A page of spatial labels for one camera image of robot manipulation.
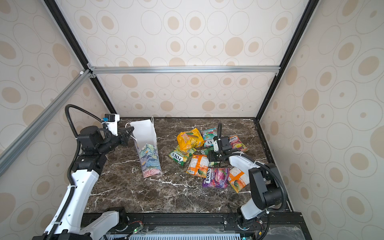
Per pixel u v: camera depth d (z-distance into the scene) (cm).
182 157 94
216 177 85
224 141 74
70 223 38
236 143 100
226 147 73
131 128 70
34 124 60
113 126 61
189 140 99
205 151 98
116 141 61
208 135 106
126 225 72
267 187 45
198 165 90
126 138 61
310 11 69
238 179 86
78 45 81
